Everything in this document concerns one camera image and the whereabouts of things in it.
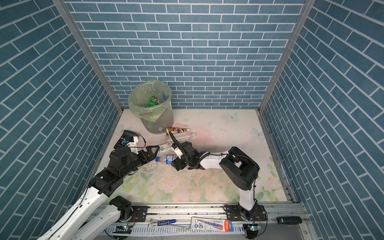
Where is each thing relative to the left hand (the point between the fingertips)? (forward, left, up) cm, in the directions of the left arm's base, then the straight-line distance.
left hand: (155, 149), depth 74 cm
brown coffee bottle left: (+24, -7, -15) cm, 30 cm away
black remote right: (-29, -64, -16) cm, 72 cm away
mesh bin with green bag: (+22, +5, -2) cm, 22 cm away
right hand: (+4, -7, -18) cm, 19 cm away
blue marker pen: (-29, -4, -18) cm, 34 cm away
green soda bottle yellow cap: (+42, +9, -5) cm, 43 cm away
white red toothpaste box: (-30, -28, -18) cm, 45 cm away
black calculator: (+21, +27, -19) cm, 39 cm away
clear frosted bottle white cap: (+18, -12, -15) cm, 26 cm away
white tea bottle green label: (+9, -1, -14) cm, 17 cm away
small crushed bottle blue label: (+3, -3, -16) cm, 17 cm away
